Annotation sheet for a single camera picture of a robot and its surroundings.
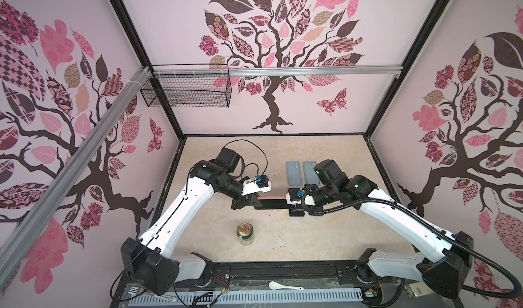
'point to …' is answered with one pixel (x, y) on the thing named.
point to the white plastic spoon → (275, 285)
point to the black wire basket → (190, 86)
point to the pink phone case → (272, 197)
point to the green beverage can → (245, 231)
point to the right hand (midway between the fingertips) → (292, 201)
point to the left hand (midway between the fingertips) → (256, 204)
